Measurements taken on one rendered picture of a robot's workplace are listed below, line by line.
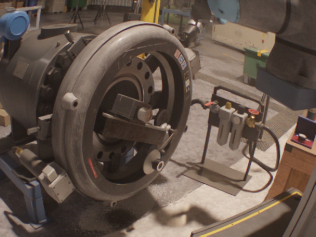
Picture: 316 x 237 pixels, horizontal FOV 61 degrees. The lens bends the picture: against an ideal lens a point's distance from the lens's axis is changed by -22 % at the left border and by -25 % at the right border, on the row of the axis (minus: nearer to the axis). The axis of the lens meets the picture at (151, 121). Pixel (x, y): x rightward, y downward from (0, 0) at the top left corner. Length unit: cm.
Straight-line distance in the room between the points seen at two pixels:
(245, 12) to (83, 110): 61
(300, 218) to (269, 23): 59
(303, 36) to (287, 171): 114
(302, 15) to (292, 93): 20
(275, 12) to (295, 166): 119
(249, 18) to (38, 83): 94
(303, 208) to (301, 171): 83
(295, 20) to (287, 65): 12
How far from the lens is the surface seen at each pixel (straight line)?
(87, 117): 105
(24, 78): 146
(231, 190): 204
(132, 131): 122
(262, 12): 69
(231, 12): 67
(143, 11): 493
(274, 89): 76
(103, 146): 136
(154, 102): 153
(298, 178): 179
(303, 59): 75
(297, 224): 98
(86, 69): 104
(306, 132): 187
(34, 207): 155
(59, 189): 113
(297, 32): 75
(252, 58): 450
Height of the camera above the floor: 110
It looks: 23 degrees down
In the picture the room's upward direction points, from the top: 6 degrees clockwise
